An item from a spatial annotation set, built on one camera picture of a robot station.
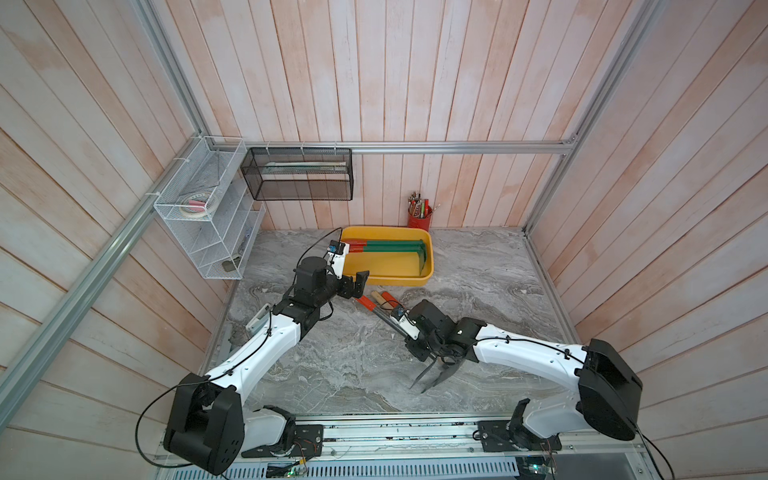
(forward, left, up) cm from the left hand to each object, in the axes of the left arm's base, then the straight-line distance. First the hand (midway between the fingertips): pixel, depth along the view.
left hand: (353, 271), depth 83 cm
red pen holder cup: (+33, -23, -12) cm, 42 cm away
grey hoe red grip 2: (-22, -25, -16) cm, 37 cm away
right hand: (-13, -16, -13) cm, 24 cm away
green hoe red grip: (+21, -11, -11) cm, 27 cm away
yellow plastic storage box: (+15, -12, -18) cm, 26 cm away
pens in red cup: (+38, -23, -8) cm, 45 cm away
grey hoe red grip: (-17, -12, -1) cm, 20 cm away
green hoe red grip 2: (+23, -23, -17) cm, 36 cm away
